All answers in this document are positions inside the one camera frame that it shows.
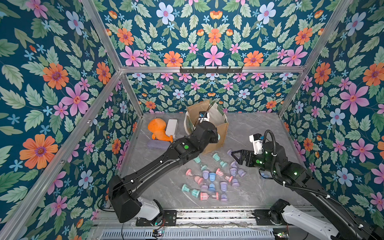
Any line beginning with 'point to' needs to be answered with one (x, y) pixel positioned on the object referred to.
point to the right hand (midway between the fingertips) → (239, 151)
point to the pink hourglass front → (204, 196)
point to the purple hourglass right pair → (241, 173)
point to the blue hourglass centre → (211, 187)
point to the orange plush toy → (157, 126)
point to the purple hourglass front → (224, 187)
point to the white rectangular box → (171, 127)
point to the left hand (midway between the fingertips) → (217, 129)
